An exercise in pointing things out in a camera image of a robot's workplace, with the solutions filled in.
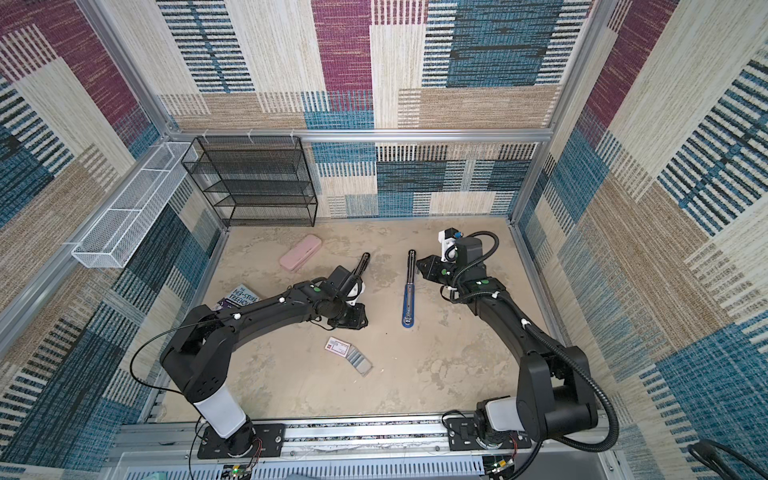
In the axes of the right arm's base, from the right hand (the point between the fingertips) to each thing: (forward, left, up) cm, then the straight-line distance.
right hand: (418, 267), depth 85 cm
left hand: (-10, +15, -11) cm, 21 cm away
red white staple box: (-16, +23, -16) cm, 32 cm away
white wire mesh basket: (+1, +73, +17) cm, 74 cm away
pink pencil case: (+20, +40, -16) cm, 47 cm away
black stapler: (+13, +17, -16) cm, 27 cm away
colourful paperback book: (+2, +55, -15) cm, 57 cm away
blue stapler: (+1, +2, -17) cm, 17 cm away
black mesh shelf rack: (+41, +55, 0) cm, 69 cm away
